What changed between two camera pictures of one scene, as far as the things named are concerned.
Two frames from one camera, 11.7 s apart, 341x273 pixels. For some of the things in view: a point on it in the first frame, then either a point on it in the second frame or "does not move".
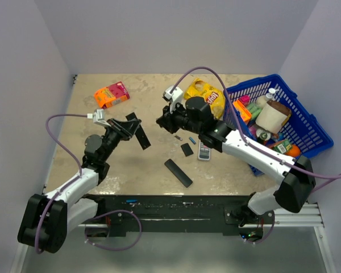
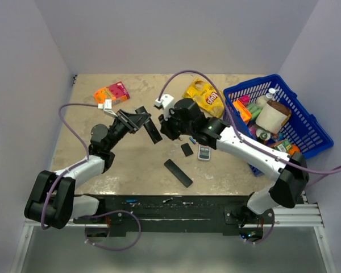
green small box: x=283 y=147 does not move
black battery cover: x=186 y=149 does not move
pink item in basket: x=245 y=99 does not move
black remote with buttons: x=140 y=132 -> x=150 y=127
